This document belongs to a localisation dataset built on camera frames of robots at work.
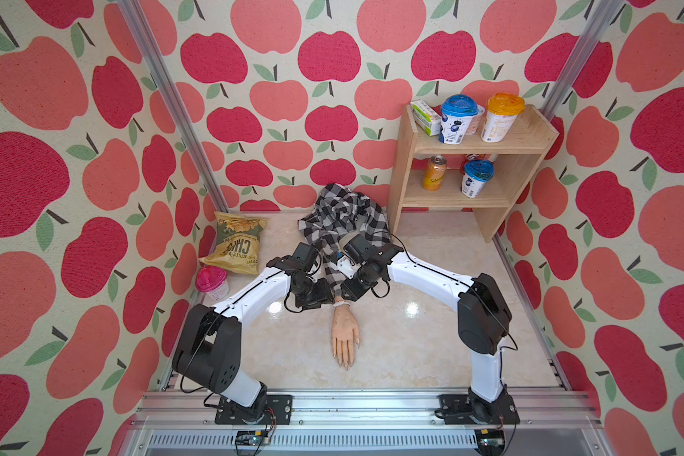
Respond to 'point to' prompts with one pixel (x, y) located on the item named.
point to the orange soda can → (435, 172)
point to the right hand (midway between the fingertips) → (349, 295)
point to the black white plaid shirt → (342, 215)
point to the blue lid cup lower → (477, 173)
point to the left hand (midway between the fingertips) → (332, 306)
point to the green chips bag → (237, 246)
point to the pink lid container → (212, 280)
